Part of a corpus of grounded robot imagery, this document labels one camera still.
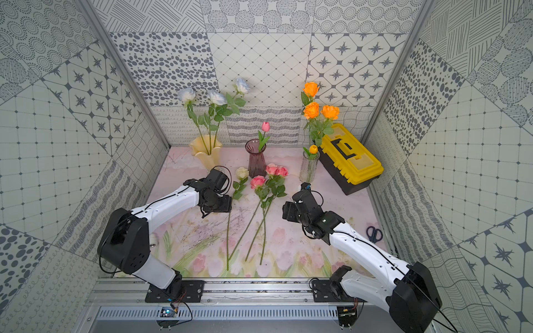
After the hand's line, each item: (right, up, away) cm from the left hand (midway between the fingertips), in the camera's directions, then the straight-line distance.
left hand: (225, 204), depth 89 cm
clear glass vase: (+38, +16, +9) cm, 42 cm away
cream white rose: (+5, +13, +14) cm, 19 cm away
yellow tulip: (+36, +22, -9) cm, 44 cm away
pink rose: (+15, +3, +10) cm, 18 cm away
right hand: (+28, -1, -7) cm, 29 cm away
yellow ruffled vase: (-15, +25, +7) cm, 30 cm away
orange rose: (+44, +39, -5) cm, 59 cm away
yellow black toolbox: (+55, +18, +2) cm, 58 cm away
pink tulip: (+16, +29, +3) cm, 33 cm away
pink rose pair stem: (+22, +5, +13) cm, 26 cm away
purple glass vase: (+12, +18, +14) cm, 26 cm away
